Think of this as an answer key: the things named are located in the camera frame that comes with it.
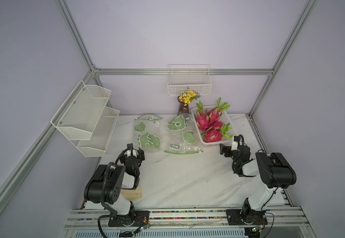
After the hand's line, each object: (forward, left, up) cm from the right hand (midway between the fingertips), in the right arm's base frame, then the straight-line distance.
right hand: (227, 145), depth 99 cm
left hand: (-5, +63, +4) cm, 64 cm away
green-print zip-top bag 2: (+3, +31, +7) cm, 32 cm away
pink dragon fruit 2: (+13, +6, +6) cm, 16 cm away
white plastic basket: (+23, -2, +5) cm, 23 cm away
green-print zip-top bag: (+7, +53, +4) cm, 54 cm away
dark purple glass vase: (+26, +30, +11) cm, 41 cm away
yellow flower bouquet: (+25, +27, +22) cm, 43 cm away
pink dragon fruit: (+22, +7, +8) cm, 24 cm away
